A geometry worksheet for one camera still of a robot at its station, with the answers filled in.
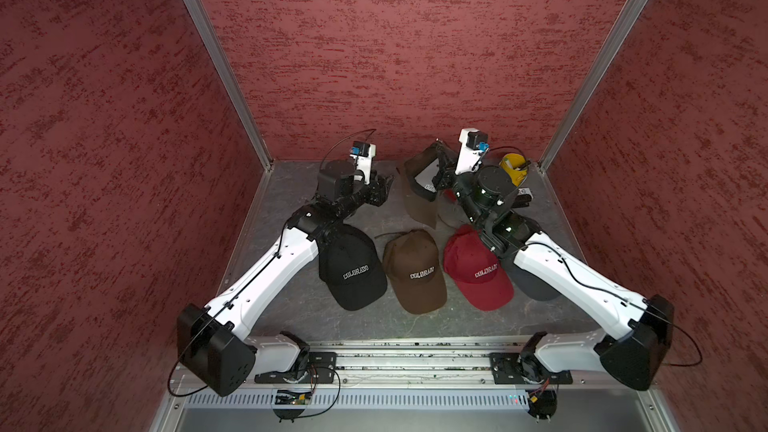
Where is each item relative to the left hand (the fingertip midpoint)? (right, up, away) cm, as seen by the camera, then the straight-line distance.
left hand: (382, 179), depth 74 cm
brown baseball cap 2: (+8, -24, +12) cm, 28 cm away
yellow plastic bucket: (+49, +6, +36) cm, 61 cm away
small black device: (+51, -6, +33) cm, 61 cm away
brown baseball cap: (+11, -4, +9) cm, 15 cm away
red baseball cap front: (+26, -26, +9) cm, 38 cm away
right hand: (+13, +6, -6) cm, 16 cm away
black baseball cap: (-10, -25, +11) cm, 29 cm away
